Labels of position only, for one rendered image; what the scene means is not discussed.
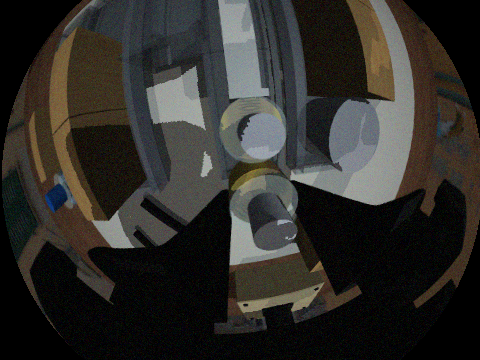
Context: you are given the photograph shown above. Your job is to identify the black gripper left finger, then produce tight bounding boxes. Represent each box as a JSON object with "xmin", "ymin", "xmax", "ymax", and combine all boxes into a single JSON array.
[{"xmin": 87, "ymin": 189, "xmax": 232, "ymax": 324}]

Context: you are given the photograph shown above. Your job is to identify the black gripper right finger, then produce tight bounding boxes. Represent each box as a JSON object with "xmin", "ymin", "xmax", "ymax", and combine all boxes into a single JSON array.
[{"xmin": 289, "ymin": 180, "xmax": 425, "ymax": 296}]

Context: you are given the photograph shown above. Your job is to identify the black flat bar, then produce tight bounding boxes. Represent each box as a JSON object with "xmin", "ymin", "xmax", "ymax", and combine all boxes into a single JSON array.
[
  {"xmin": 133, "ymin": 229, "xmax": 155, "ymax": 247},
  {"xmin": 140, "ymin": 199, "xmax": 185, "ymax": 232}
]

